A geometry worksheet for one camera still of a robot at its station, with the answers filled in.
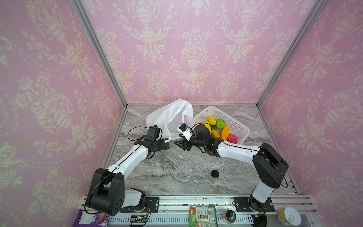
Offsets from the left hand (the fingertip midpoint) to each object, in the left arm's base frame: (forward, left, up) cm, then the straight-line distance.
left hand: (162, 144), depth 89 cm
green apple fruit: (+18, -39, 0) cm, 43 cm away
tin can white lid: (-36, -64, -1) cm, 74 cm away
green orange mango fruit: (+10, -35, -3) cm, 37 cm away
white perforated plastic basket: (+14, -51, -1) cm, 53 cm away
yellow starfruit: (+19, -31, -5) cm, 37 cm away
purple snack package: (-38, +31, -6) cm, 50 cm away
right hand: (0, -10, +8) cm, 13 cm away
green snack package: (-37, -23, -6) cm, 44 cm away
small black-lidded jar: (-18, -30, +2) cm, 35 cm away
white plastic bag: (+11, -5, +14) cm, 18 cm away
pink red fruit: (+6, -46, -2) cm, 46 cm away
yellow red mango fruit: (+12, -42, -3) cm, 44 cm away
